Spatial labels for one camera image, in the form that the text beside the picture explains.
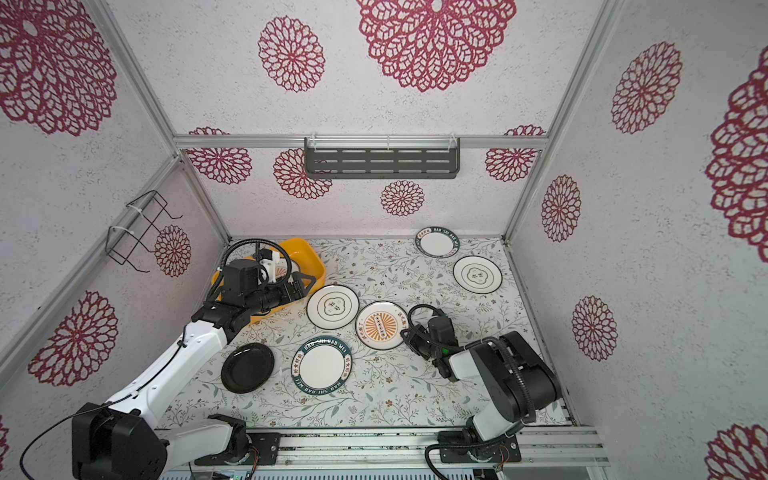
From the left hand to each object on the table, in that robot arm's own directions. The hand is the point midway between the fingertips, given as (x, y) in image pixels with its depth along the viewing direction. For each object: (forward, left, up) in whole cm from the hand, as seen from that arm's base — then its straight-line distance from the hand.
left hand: (305, 288), depth 81 cm
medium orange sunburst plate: (-1, -19, -20) cm, 28 cm away
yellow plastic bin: (+30, +10, -23) cm, 39 cm away
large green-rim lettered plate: (-14, -3, -20) cm, 24 cm away
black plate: (-15, +18, -18) cm, 30 cm away
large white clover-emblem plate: (+6, -4, -20) cm, 21 cm away
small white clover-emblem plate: (+20, -56, -20) cm, 63 cm away
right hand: (-4, -26, -18) cm, 32 cm away
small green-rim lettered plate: (+37, -44, -21) cm, 61 cm away
